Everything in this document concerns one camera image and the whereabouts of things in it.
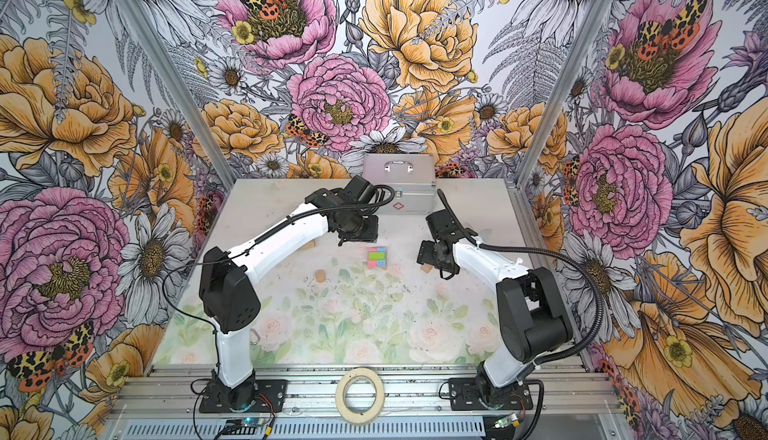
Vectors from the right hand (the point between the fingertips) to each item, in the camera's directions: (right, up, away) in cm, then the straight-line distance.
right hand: (433, 268), depth 91 cm
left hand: (-19, +8, -6) cm, 22 cm away
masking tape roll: (-19, -30, -22) cm, 42 cm away
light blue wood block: (-15, +1, +3) cm, 16 cm away
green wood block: (-17, +3, +5) cm, 18 cm away
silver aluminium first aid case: (-5, +29, +15) cm, 33 cm away
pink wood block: (-19, +1, +3) cm, 19 cm away
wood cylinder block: (-35, -3, +3) cm, 35 cm away
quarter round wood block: (-1, -1, +8) cm, 9 cm away
